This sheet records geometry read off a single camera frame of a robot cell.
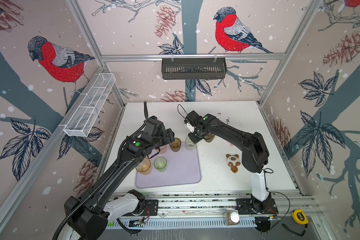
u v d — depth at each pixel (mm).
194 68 1039
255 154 508
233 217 622
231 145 581
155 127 551
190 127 746
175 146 951
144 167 856
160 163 879
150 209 729
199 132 746
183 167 880
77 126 693
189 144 925
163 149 892
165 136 591
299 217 688
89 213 367
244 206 732
